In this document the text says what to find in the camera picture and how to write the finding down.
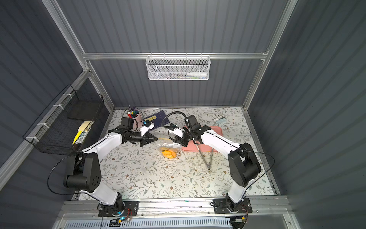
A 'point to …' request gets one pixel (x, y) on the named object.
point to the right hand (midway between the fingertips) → (178, 137)
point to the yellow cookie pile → (167, 153)
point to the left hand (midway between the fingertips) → (157, 140)
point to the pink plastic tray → (193, 146)
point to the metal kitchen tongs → (208, 166)
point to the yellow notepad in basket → (82, 131)
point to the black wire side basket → (63, 129)
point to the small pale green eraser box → (220, 121)
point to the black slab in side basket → (85, 109)
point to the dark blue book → (158, 119)
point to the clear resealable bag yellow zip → (164, 143)
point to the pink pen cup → (134, 114)
